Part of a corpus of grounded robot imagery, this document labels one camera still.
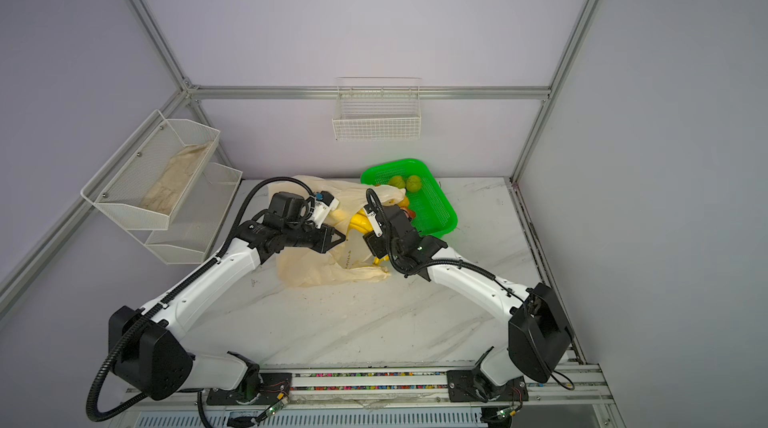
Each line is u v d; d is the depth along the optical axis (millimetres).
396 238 595
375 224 709
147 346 396
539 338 421
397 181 1114
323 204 710
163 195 752
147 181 792
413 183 1140
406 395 733
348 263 881
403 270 576
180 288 449
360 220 753
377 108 936
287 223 626
